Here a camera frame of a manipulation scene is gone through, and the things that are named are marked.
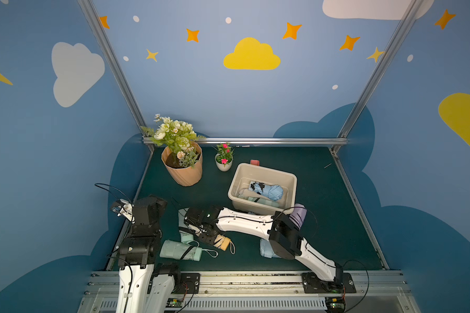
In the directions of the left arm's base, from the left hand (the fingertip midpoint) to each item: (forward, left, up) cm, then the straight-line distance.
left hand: (149, 203), depth 70 cm
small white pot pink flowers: (+31, -24, -16) cm, 42 cm away
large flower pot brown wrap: (+22, -6, -14) cm, 27 cm away
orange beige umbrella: (-7, -26, -21) cm, 34 cm away
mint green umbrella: (-11, -9, -21) cm, 25 cm away
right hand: (-2, -21, -23) cm, 31 cm away
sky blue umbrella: (+18, -51, -19) cm, 57 cm away
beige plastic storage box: (+9, -35, -11) cm, 38 cm away
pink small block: (+40, -42, -22) cm, 62 cm away
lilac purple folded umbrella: (+6, -61, -20) cm, 64 cm away
